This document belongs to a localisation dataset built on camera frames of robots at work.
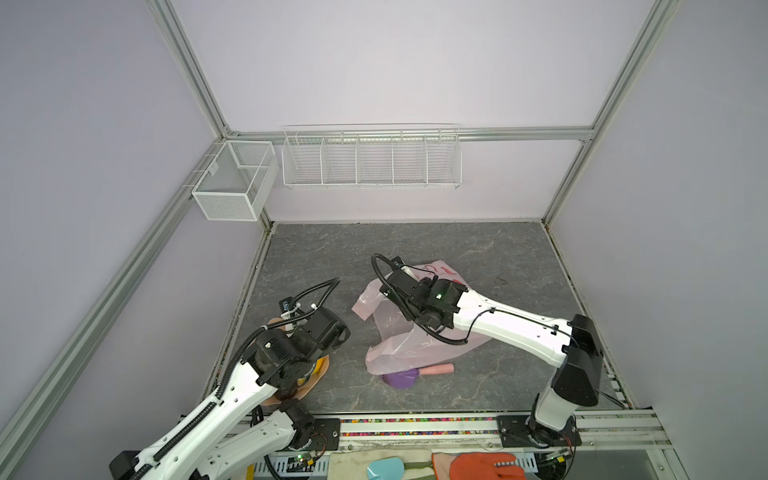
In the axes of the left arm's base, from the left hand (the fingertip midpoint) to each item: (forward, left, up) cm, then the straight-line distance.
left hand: (315, 344), depth 71 cm
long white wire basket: (+59, -15, +12) cm, 62 cm away
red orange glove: (-26, -38, -16) cm, 49 cm away
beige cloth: (-23, -8, -16) cm, 30 cm away
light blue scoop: (-25, -16, -16) cm, 34 cm away
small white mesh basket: (+59, +32, +4) cm, 67 cm away
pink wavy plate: (-6, +4, -13) cm, 15 cm away
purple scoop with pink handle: (-5, -23, -15) cm, 28 cm away
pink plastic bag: (0, -22, -2) cm, 22 cm away
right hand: (+12, -25, +1) cm, 28 cm away
